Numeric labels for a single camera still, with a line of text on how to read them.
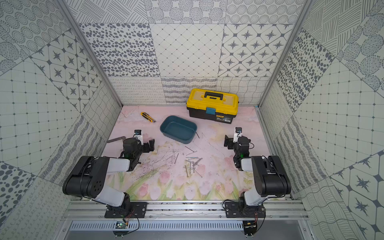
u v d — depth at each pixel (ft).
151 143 3.04
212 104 3.32
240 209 2.21
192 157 3.05
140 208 2.41
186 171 2.88
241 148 2.36
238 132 2.66
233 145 2.76
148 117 3.66
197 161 2.97
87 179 1.48
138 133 2.73
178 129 3.60
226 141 2.80
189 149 3.15
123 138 3.32
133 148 2.43
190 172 2.86
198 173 2.83
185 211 2.50
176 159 3.04
